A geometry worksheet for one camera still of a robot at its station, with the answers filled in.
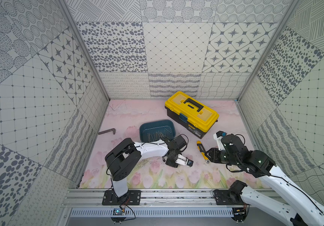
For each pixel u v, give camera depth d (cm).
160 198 75
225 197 73
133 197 74
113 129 101
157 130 101
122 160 47
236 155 50
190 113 90
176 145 70
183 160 75
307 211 39
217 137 65
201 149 90
